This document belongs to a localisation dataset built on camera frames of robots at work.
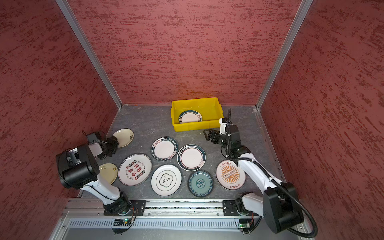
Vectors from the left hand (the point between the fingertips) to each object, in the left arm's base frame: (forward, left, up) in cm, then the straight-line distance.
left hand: (120, 145), depth 96 cm
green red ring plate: (-8, -48, -1) cm, 48 cm away
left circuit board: (-42, -15, -2) cm, 44 cm away
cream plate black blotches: (+7, -1, -1) cm, 7 cm away
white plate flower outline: (-22, -34, -1) cm, 40 cm away
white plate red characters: (-16, -14, -1) cm, 21 cm away
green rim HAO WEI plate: (-2, -30, 0) cm, 30 cm away
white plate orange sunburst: (-19, -71, -1) cm, 73 cm away
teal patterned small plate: (-23, -54, -1) cm, 58 cm away
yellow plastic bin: (+34, -62, +1) cm, 70 cm away
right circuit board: (-41, -75, -2) cm, 86 cm away
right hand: (-1, -57, +16) cm, 60 cm away
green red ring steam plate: (+27, -46, -1) cm, 53 cm away
